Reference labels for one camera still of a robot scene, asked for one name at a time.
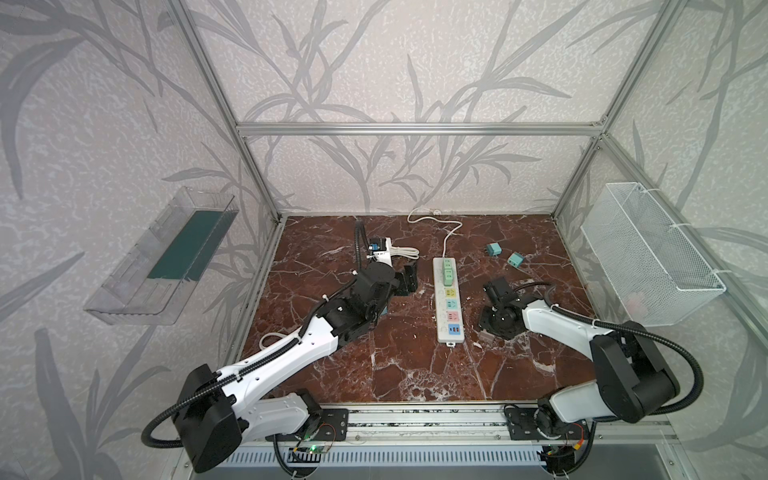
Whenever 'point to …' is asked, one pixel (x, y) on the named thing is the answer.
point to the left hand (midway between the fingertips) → (409, 256)
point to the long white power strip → (448, 302)
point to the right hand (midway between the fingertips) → (483, 316)
